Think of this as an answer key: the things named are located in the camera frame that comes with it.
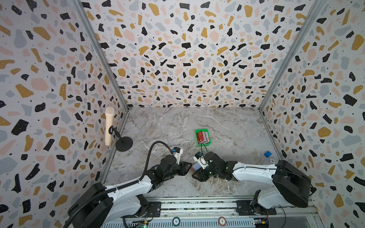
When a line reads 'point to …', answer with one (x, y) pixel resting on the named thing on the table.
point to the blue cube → (267, 154)
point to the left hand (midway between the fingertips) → (194, 165)
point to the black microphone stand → (124, 143)
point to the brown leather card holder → (193, 170)
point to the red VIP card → (200, 137)
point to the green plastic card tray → (206, 130)
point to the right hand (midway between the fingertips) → (197, 174)
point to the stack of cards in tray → (206, 137)
